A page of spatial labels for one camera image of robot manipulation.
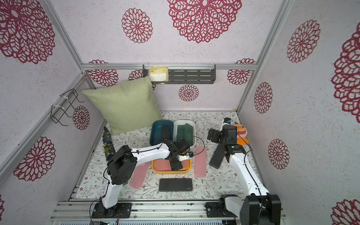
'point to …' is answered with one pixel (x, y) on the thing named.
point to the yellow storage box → (181, 171)
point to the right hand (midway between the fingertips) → (215, 130)
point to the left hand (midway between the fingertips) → (175, 161)
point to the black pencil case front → (173, 184)
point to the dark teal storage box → (155, 134)
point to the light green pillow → (127, 104)
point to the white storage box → (191, 123)
